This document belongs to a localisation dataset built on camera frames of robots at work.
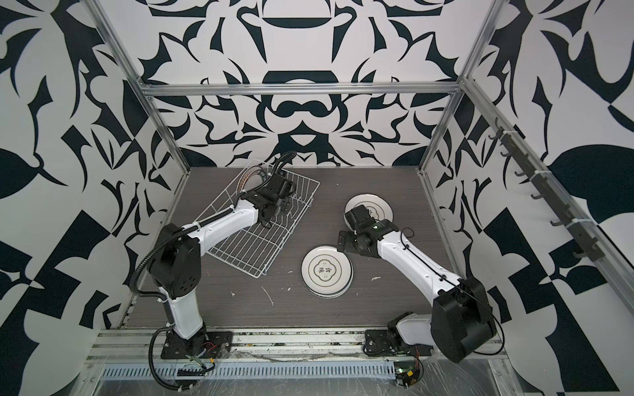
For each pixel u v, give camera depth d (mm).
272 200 693
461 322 410
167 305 546
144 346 752
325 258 898
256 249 915
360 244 594
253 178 973
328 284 845
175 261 481
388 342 742
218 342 746
